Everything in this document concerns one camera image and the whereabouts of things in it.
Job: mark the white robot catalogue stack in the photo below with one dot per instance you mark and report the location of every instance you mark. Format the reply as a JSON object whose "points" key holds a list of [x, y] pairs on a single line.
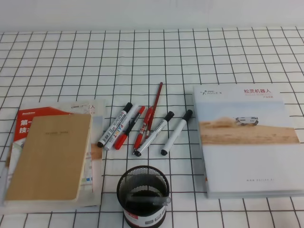
{"points": [[250, 147]]}

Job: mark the white brochure under notebook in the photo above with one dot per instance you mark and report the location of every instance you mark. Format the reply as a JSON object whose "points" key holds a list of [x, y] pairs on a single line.
{"points": [[91, 184]]}

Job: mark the red and black marker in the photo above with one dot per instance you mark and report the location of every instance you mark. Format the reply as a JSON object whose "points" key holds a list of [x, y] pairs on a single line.
{"points": [[122, 138]]}

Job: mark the white marker black cap right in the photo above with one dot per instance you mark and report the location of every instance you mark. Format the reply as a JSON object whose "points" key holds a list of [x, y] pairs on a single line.
{"points": [[172, 138]]}

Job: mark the black mesh pen holder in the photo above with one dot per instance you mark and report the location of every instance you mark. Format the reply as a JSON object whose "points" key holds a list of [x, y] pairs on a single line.
{"points": [[143, 181]]}

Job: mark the white marker black cap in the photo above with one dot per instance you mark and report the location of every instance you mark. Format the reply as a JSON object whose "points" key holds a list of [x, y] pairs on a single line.
{"points": [[155, 133], [172, 138]]}

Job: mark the dark red pencil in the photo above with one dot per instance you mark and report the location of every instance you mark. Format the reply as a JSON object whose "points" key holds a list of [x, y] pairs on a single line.
{"points": [[153, 110]]}

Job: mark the paint marker black cap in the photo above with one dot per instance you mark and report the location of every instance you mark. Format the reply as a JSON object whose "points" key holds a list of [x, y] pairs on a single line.
{"points": [[105, 138]]}

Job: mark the red and white booklet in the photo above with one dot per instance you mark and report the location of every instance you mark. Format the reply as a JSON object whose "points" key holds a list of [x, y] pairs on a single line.
{"points": [[25, 118]]}

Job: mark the grey translucent pen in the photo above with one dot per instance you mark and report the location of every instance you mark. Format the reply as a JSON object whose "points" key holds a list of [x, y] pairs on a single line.
{"points": [[159, 201]]}

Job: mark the white marker black cap middle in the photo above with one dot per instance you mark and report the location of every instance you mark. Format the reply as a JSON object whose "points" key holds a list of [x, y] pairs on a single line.
{"points": [[155, 133]]}

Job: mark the red gel pen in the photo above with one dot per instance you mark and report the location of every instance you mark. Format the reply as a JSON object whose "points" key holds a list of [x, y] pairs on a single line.
{"points": [[146, 122]]}

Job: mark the brown kraft notebook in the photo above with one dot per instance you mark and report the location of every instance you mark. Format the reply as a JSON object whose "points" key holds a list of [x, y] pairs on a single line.
{"points": [[52, 160]]}

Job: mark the white marker beside paint marker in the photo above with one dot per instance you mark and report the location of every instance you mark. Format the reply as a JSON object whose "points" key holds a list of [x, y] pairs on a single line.
{"points": [[121, 127]]}

